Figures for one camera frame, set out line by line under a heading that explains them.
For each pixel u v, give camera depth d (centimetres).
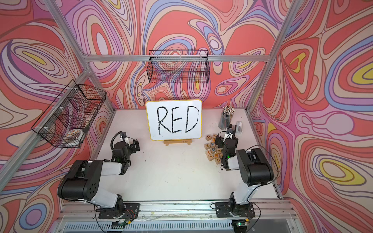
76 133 72
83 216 72
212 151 93
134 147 86
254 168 48
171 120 90
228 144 82
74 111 80
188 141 95
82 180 46
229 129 82
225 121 101
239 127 105
